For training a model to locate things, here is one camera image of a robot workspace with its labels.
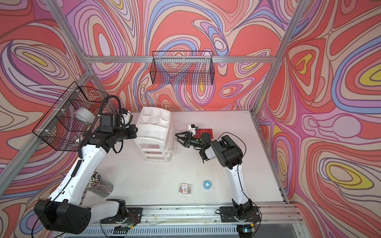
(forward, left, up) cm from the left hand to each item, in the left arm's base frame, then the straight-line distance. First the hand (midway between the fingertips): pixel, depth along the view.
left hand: (138, 128), depth 77 cm
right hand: (+2, -19, -14) cm, 24 cm away
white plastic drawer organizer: (-2, -9, -5) cm, 11 cm away
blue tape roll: (-21, -37, -25) cm, 49 cm away
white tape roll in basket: (+3, +26, +7) cm, 27 cm away
